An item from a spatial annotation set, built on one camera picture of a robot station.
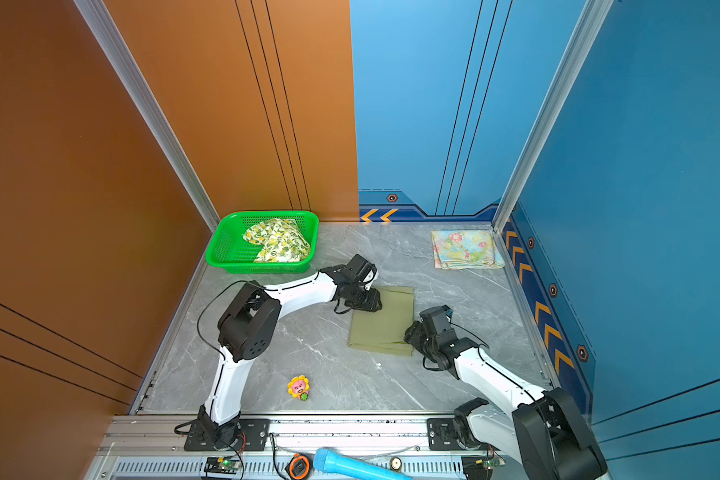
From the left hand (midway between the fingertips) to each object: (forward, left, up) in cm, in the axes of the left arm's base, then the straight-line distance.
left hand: (379, 304), depth 95 cm
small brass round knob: (-42, -3, +2) cm, 42 cm away
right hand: (-11, -8, 0) cm, 14 cm away
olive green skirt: (-9, -1, 0) cm, 9 cm away
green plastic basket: (+22, +56, -1) cm, 60 cm away
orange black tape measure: (-43, +19, +1) cm, 47 cm away
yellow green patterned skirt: (+24, +36, +3) cm, 44 cm away
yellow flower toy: (-26, +21, +2) cm, 34 cm away
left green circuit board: (-42, +38, -4) cm, 57 cm away
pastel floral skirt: (+23, -32, +1) cm, 39 cm away
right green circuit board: (-41, -27, -1) cm, 49 cm away
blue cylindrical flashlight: (-41, +13, +2) cm, 43 cm away
